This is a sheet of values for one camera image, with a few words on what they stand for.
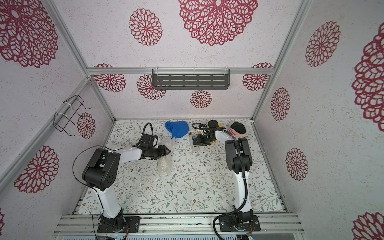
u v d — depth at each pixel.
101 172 0.51
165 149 0.91
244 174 0.59
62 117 0.74
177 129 1.10
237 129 1.03
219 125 0.87
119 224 0.66
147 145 0.80
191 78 0.92
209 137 0.90
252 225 0.73
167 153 0.92
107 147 0.55
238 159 0.60
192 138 1.03
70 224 0.75
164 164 0.90
